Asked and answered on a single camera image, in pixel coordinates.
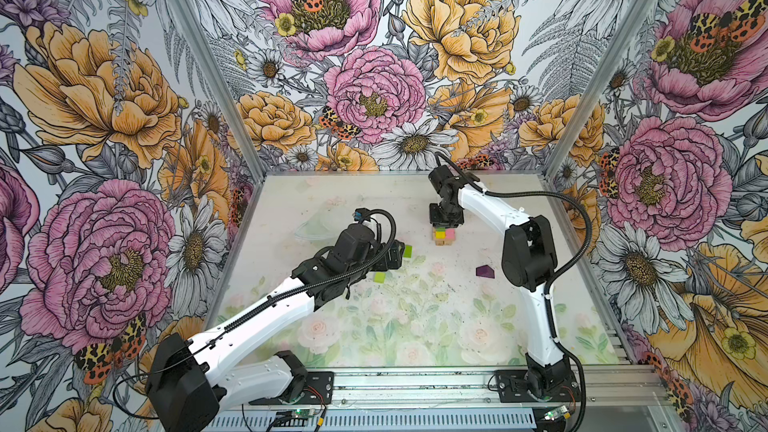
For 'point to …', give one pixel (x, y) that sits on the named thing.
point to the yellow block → (440, 235)
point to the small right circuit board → (555, 413)
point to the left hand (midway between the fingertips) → (387, 255)
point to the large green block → (408, 251)
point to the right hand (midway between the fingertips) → (441, 231)
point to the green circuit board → (303, 413)
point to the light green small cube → (380, 277)
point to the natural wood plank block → (443, 242)
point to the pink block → (450, 233)
